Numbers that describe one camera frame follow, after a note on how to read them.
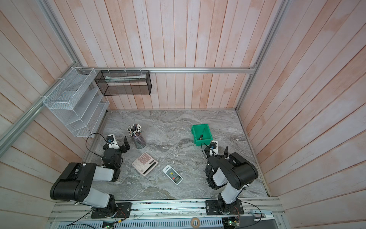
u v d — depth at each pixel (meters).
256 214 0.71
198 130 1.06
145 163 0.88
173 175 0.84
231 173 0.47
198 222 0.70
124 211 0.73
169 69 0.97
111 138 0.76
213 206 0.73
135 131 0.84
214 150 0.74
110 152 0.77
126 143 0.83
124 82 1.05
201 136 1.03
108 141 0.73
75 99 0.73
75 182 0.45
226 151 0.78
